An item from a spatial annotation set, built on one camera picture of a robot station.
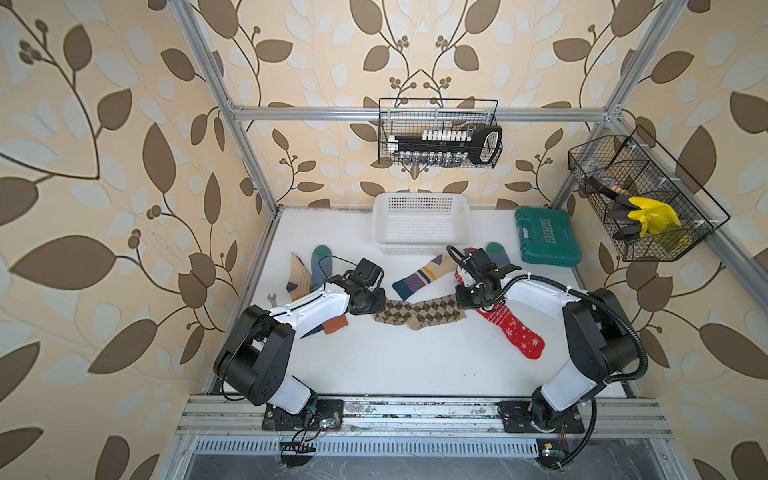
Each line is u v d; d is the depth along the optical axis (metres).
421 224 1.16
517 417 0.73
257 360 0.44
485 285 0.68
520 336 0.87
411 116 0.91
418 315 0.90
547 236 1.05
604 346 0.46
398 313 0.90
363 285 0.70
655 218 0.69
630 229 0.64
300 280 0.99
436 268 1.02
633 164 0.79
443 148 0.84
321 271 1.04
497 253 1.06
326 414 0.74
